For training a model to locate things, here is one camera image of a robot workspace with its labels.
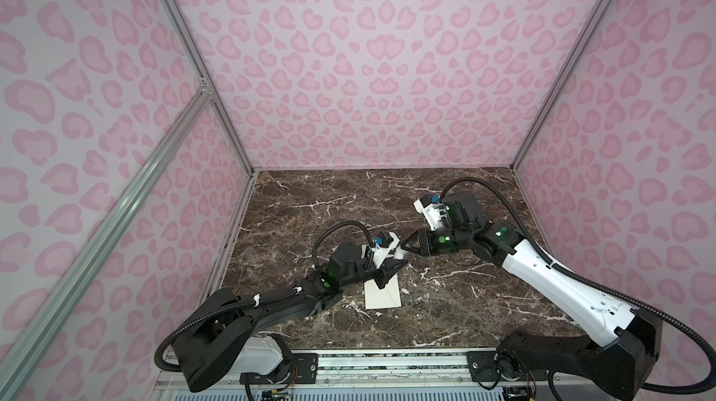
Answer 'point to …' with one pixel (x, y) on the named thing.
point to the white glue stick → (399, 253)
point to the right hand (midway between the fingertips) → (406, 245)
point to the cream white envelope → (385, 297)
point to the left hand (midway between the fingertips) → (407, 255)
